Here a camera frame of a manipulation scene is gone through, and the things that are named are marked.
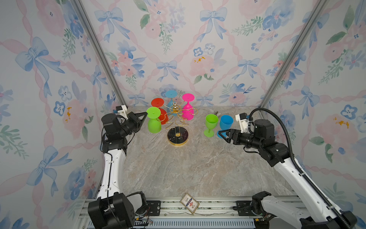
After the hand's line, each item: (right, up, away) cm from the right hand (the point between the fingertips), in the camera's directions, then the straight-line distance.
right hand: (222, 132), depth 70 cm
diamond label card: (-16, -37, +4) cm, 41 cm away
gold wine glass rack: (-24, -4, +30) cm, 39 cm away
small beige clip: (+7, +12, +44) cm, 46 cm away
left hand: (-37, +10, +1) cm, 38 cm away
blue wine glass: (+8, +5, +20) cm, 22 cm away
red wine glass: (-33, +16, +12) cm, 39 cm away
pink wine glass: (-17, +12, +21) cm, 30 cm away
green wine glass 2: (-1, +6, +25) cm, 26 cm away
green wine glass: (-36, +4, +10) cm, 37 cm away
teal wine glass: (-27, +22, +16) cm, 38 cm away
